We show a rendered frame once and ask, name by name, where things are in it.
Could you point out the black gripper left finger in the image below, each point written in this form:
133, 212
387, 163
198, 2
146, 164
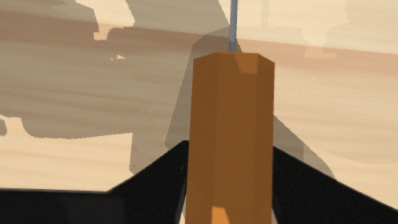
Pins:
163, 182

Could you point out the brown handled hook pick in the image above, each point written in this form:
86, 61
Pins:
230, 160

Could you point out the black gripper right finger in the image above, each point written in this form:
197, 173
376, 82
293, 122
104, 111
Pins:
302, 194

